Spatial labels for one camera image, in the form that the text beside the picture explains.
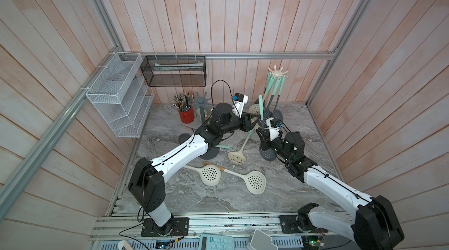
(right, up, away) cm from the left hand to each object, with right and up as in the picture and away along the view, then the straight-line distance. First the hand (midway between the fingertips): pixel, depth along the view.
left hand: (257, 119), depth 72 cm
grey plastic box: (-1, -45, -10) cm, 46 cm away
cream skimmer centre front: (+2, -31, +12) cm, 33 cm away
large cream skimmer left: (-21, -28, +13) cm, 37 cm away
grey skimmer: (+5, -16, +6) cm, 18 cm away
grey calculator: (-18, -49, -4) cm, 53 cm away
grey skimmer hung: (+10, +4, +21) cm, 24 cm away
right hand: (+2, -4, +8) cm, 9 cm away
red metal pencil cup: (-36, +2, +31) cm, 47 cm away
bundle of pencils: (-37, +10, +25) cm, 46 cm away
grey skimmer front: (+16, +3, +23) cm, 28 cm away
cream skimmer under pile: (-6, -21, +21) cm, 30 cm away
